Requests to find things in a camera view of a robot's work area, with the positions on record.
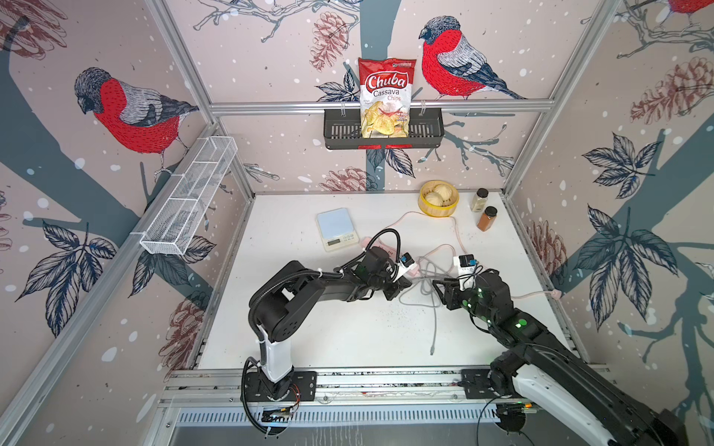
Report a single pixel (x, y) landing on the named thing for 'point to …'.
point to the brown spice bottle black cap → (491, 211)
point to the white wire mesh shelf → (171, 226)
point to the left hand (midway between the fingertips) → (413, 278)
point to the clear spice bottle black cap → (479, 201)
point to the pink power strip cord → (462, 245)
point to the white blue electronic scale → (337, 229)
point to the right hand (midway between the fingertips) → (438, 278)
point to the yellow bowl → (447, 206)
